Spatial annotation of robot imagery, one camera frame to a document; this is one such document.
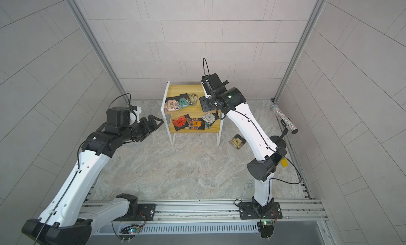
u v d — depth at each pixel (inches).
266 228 26.6
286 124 31.5
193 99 29.1
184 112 27.8
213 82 20.1
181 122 33.3
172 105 27.9
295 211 28.5
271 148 17.4
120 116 19.9
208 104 25.1
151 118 24.1
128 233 25.7
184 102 28.5
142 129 23.5
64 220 14.0
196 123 33.3
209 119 34.1
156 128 23.6
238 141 37.0
